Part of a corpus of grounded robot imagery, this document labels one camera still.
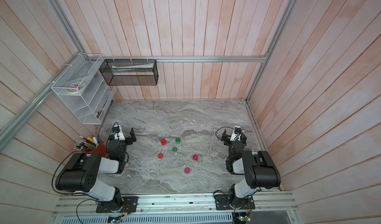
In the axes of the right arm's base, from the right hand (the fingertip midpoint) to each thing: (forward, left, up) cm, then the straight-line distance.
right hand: (233, 129), depth 90 cm
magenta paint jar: (-16, +23, -8) cm, 29 cm away
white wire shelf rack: (+2, +81, +19) cm, 84 cm away
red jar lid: (-14, +45, -9) cm, 48 cm away
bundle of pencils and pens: (-12, +85, +1) cm, 86 cm away
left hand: (-2, +67, 0) cm, 67 cm away
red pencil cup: (-13, +80, -3) cm, 81 cm away
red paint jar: (-5, +45, -9) cm, 46 cm away
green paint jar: (-4, +35, -8) cm, 36 cm away
